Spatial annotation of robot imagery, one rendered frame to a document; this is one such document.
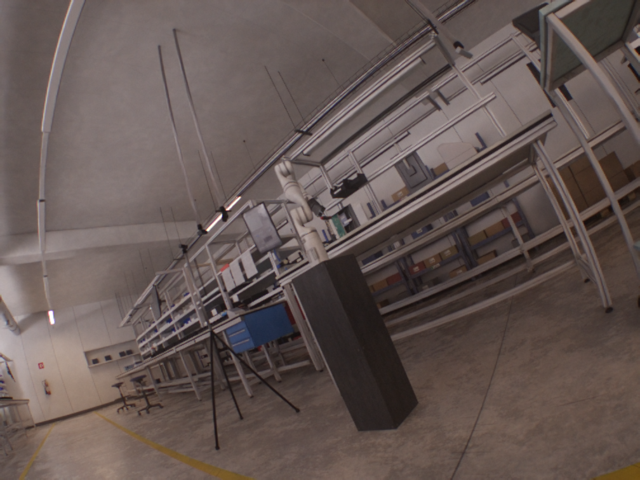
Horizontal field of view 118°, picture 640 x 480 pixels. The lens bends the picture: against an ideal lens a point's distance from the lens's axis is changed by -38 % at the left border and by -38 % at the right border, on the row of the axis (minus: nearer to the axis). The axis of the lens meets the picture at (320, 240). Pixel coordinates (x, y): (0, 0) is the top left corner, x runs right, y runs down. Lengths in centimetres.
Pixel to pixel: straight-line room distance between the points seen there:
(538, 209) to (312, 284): 489
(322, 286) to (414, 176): 263
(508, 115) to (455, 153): 452
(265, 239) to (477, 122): 440
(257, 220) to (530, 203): 450
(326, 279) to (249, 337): 195
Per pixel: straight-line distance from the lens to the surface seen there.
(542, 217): 583
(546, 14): 99
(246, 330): 320
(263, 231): 334
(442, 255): 559
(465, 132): 609
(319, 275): 140
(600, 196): 495
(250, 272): 390
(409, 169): 378
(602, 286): 173
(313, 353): 353
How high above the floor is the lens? 65
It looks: 12 degrees up
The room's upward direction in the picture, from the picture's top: 24 degrees counter-clockwise
